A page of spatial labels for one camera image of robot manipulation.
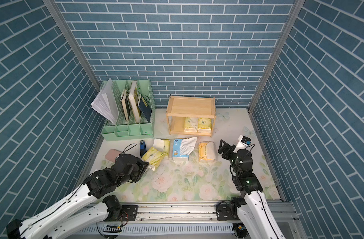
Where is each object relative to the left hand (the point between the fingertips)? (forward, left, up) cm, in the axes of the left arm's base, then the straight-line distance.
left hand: (155, 163), depth 73 cm
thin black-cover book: (+42, +28, -2) cm, 51 cm away
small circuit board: (-24, +20, -20) cm, 38 cm away
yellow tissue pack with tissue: (+18, -1, -12) cm, 22 cm away
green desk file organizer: (+31, +29, -13) cm, 44 cm away
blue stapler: (+19, +14, -17) cm, 29 cm away
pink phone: (+14, +33, -18) cm, 40 cm away
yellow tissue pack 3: (+33, -28, -9) cm, 44 cm away
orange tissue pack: (+14, -28, -13) cm, 34 cm away
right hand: (+10, -37, +4) cm, 39 cm away
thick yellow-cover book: (+39, +18, +8) cm, 44 cm away
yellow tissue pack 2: (+33, -18, -9) cm, 39 cm away
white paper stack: (+36, +35, +7) cm, 50 cm away
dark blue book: (+48, +16, -8) cm, 51 cm away
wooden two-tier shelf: (+36, -12, +5) cm, 38 cm away
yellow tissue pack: (+5, +2, -3) cm, 6 cm away
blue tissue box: (+15, -13, -10) cm, 22 cm away
